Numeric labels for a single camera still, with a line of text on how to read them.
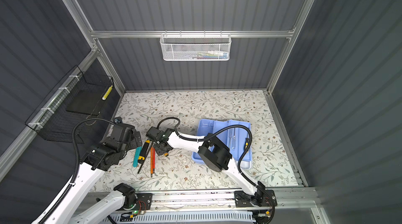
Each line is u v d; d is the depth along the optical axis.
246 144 0.80
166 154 0.87
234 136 0.84
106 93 0.81
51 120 0.64
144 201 0.73
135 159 0.85
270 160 0.87
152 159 0.87
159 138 0.70
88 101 0.79
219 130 0.52
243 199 0.72
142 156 0.86
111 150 0.48
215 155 0.58
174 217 0.77
